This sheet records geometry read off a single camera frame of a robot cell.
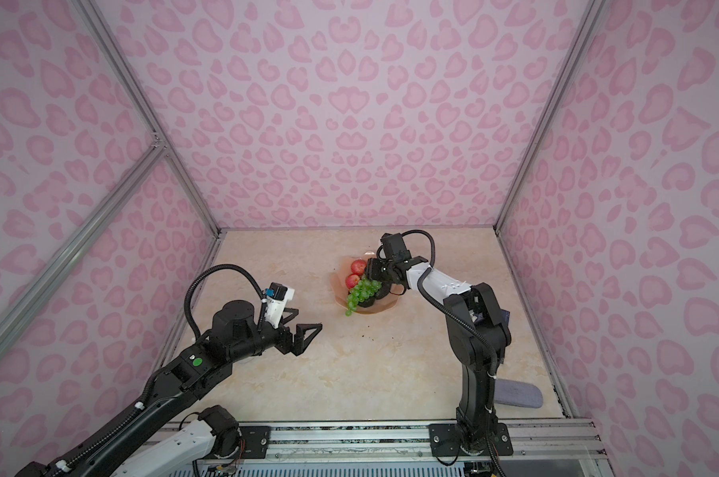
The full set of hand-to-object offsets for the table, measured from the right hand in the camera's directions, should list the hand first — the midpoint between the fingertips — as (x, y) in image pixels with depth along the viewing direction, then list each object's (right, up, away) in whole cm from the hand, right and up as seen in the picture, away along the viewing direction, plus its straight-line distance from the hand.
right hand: (373, 267), depth 95 cm
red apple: (-5, 0, +5) cm, 7 cm away
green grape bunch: (-3, -6, -5) cm, 9 cm away
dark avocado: (+4, -7, +2) cm, 8 cm away
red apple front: (-7, -4, +3) cm, 9 cm away
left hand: (-16, -10, -24) cm, 31 cm away
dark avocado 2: (-2, -11, -3) cm, 11 cm away
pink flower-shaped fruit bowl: (-10, -7, +3) cm, 13 cm away
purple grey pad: (+38, -32, -18) cm, 53 cm away
